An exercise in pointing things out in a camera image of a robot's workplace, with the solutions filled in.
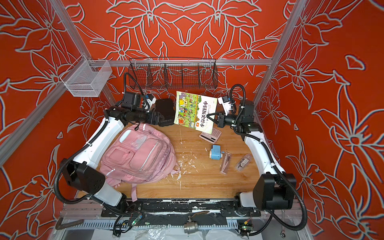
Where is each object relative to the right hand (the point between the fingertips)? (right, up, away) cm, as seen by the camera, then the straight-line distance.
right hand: (206, 116), depth 72 cm
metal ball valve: (-7, -50, -7) cm, 51 cm away
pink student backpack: (-39, -23, +15) cm, 47 cm away
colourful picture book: (-8, +3, +4) cm, 9 cm away
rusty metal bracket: (-70, -52, -4) cm, 87 cm away
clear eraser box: (+24, -27, +15) cm, 40 cm away
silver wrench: (+34, -54, -6) cm, 64 cm away
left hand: (-26, +1, +6) cm, 27 cm away
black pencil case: (-26, +6, +37) cm, 46 cm away
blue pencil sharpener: (+7, -22, +15) cm, 28 cm away
